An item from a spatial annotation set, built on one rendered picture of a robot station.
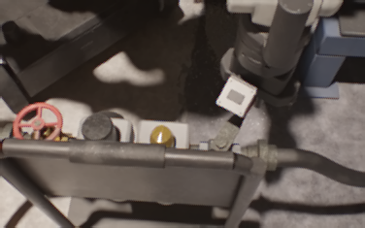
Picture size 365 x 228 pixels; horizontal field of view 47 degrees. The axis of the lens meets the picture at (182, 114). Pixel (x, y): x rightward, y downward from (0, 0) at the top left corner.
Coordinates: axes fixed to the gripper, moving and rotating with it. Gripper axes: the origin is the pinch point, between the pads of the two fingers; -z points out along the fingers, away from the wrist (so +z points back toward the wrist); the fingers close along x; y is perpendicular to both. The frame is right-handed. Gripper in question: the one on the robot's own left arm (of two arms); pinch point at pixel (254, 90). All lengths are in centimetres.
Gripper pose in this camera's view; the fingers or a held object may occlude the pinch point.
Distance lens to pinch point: 68.1
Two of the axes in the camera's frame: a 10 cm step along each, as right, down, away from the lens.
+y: -5.4, 7.5, -3.9
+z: 0.0, -4.6, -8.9
